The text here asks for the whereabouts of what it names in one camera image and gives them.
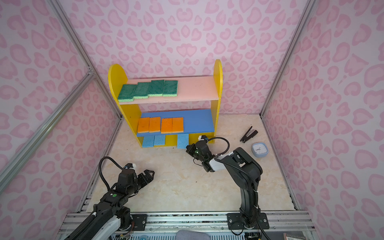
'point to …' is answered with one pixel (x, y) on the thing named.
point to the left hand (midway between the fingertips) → (150, 173)
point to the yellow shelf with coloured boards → (194, 111)
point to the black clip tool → (250, 134)
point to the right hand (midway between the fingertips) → (185, 145)
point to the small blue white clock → (260, 149)
